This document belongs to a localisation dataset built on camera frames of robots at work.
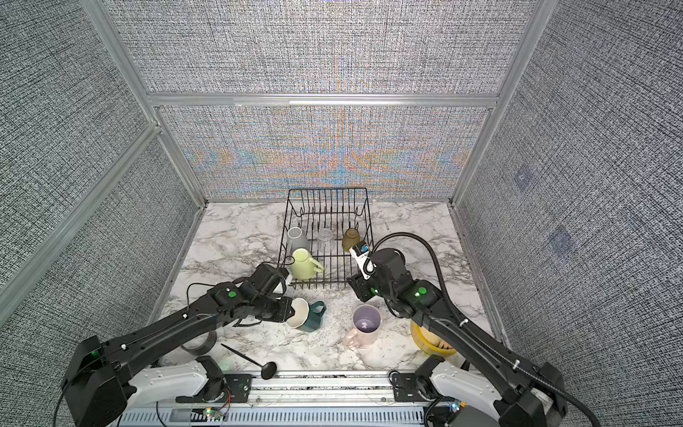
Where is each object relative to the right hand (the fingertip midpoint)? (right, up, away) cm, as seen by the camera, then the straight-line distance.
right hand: (354, 269), depth 75 cm
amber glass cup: (0, +8, +20) cm, 22 cm away
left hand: (-16, -13, +2) cm, 21 cm away
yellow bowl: (+22, -21, +1) cm, 30 cm away
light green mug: (-16, -1, +13) cm, 20 cm away
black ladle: (-25, -29, +1) cm, 38 cm away
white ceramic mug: (-19, +8, +17) cm, 27 cm away
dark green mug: (-11, -14, +1) cm, 18 cm away
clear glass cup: (-9, +7, +22) cm, 25 cm away
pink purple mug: (+4, -18, +8) cm, 20 cm away
